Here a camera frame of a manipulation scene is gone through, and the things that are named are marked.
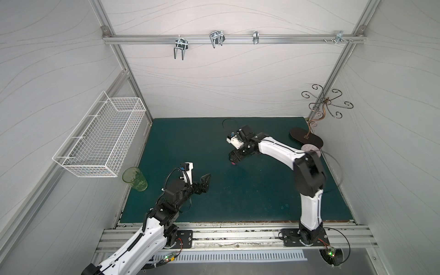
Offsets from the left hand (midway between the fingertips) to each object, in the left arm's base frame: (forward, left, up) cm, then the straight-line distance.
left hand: (203, 174), depth 79 cm
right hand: (+17, -16, -6) cm, 24 cm away
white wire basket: (+4, +41, +17) cm, 45 cm away
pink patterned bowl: (+24, -60, -10) cm, 65 cm away
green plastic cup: (0, +34, -3) cm, 35 cm away
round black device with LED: (-29, -58, -17) cm, 67 cm away
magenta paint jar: (+14, -15, -14) cm, 25 cm away
